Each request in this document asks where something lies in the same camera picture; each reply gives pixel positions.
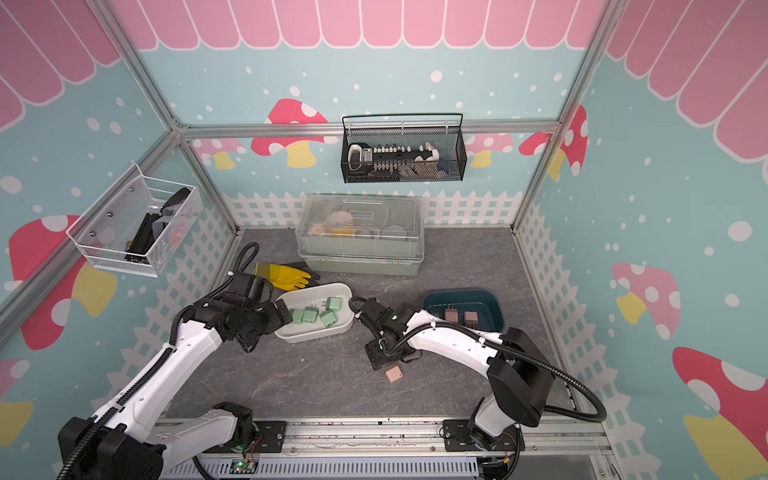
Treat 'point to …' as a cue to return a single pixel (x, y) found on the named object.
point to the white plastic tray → (316, 295)
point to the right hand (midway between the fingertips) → (384, 357)
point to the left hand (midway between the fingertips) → (277, 329)
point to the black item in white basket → (143, 239)
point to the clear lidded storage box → (361, 234)
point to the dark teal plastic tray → (473, 308)
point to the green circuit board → (241, 466)
